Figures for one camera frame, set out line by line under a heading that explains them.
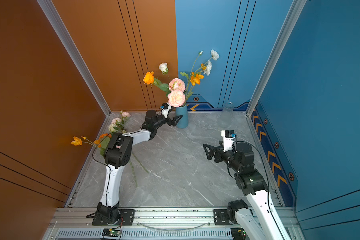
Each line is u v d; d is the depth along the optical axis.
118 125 1.09
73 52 0.85
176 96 0.62
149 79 0.80
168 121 0.89
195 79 0.85
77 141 0.85
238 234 0.70
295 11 0.71
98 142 0.98
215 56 0.87
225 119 1.06
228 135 0.59
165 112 0.87
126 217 0.73
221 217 0.72
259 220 0.42
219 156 0.61
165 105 0.84
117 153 0.60
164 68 0.87
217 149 0.61
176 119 0.90
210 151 0.62
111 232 0.71
